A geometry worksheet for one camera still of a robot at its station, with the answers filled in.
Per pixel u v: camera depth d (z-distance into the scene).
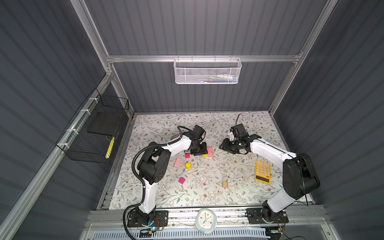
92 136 0.72
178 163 0.92
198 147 0.82
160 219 0.72
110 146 0.69
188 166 0.90
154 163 0.53
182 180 0.87
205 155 0.94
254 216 0.74
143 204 0.60
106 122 0.76
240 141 0.68
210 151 0.96
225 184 0.84
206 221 0.71
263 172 0.88
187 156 0.96
